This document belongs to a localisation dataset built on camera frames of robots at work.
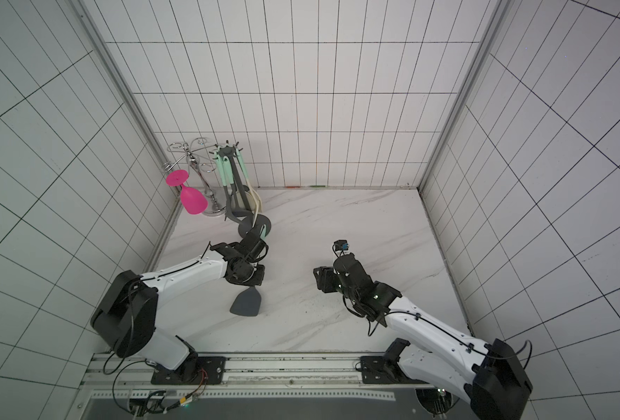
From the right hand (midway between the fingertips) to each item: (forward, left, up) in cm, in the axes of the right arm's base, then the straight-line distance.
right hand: (321, 265), depth 80 cm
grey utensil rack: (+16, +26, -2) cm, 31 cm away
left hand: (-4, +24, -9) cm, 26 cm away
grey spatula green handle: (-9, +23, -10) cm, 27 cm away
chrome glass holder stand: (+31, +49, +15) cm, 60 cm away
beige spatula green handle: (+19, +29, +9) cm, 36 cm away
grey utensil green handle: (+25, +38, -6) cm, 46 cm away
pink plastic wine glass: (+21, +49, +3) cm, 53 cm away
